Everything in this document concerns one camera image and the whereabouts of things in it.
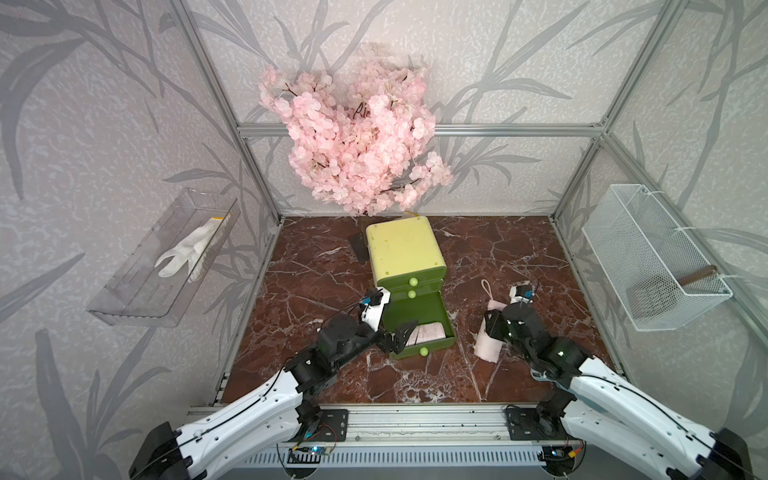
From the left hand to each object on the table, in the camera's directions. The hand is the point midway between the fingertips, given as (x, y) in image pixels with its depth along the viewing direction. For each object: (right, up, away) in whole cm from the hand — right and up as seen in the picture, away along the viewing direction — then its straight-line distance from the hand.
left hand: (404, 315), depth 72 cm
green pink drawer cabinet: (+1, +12, +9) cm, 15 cm away
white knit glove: (+4, +30, +52) cm, 60 cm away
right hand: (+23, -2, +10) cm, 25 cm away
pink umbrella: (+20, -8, +4) cm, 22 cm away
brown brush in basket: (+61, +5, +1) cm, 61 cm away
